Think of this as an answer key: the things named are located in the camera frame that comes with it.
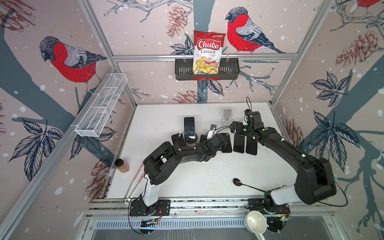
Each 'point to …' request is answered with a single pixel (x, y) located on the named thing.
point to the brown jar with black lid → (122, 165)
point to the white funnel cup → (255, 222)
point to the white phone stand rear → (226, 119)
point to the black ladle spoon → (238, 182)
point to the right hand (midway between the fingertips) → (234, 128)
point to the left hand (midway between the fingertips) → (212, 137)
